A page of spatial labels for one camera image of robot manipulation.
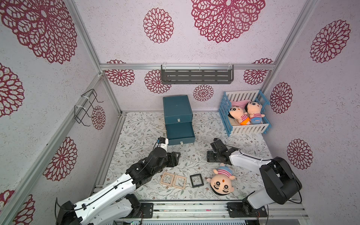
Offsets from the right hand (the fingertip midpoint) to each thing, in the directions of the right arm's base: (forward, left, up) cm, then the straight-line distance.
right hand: (214, 157), depth 93 cm
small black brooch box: (-4, +4, +9) cm, 11 cm away
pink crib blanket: (+43, -25, +9) cm, 51 cm away
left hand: (-8, +25, +18) cm, 31 cm away
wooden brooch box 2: (-16, +23, 0) cm, 28 cm away
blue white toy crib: (+21, -13, +7) cm, 26 cm away
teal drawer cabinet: (+18, +24, +18) cm, 35 cm away
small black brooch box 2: (-15, +13, -1) cm, 20 cm away
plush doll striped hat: (-19, +1, +8) cm, 21 cm away
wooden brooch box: (-14, +30, 0) cm, 34 cm away
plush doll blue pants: (+32, -30, +14) cm, 46 cm away
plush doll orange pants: (+30, -18, +12) cm, 37 cm away
